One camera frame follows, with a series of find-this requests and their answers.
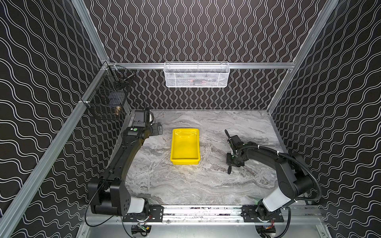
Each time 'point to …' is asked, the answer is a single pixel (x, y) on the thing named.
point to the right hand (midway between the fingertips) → (230, 163)
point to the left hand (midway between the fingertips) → (157, 125)
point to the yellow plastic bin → (185, 146)
